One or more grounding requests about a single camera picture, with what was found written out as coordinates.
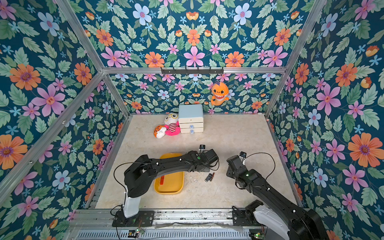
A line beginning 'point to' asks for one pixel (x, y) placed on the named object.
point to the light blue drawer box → (191, 118)
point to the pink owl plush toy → (172, 124)
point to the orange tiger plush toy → (159, 131)
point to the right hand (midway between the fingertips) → (231, 168)
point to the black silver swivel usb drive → (209, 177)
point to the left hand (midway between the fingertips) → (207, 166)
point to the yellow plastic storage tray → (173, 182)
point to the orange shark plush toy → (220, 92)
